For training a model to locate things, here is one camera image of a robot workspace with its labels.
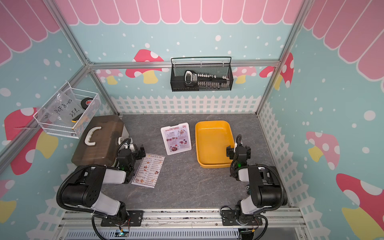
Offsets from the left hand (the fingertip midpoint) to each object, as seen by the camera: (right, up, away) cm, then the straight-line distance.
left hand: (136, 147), depth 94 cm
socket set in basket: (+45, +41, -5) cm, 61 cm away
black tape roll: (-21, +26, -15) cm, 36 cm away
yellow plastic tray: (+50, +5, +16) cm, 53 cm away
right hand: (+65, +1, 0) cm, 65 cm away
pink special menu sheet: (+27, +6, -2) cm, 28 cm away
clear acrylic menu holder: (+19, +5, -5) cm, 21 cm away
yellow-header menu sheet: (+9, -14, -3) cm, 17 cm away
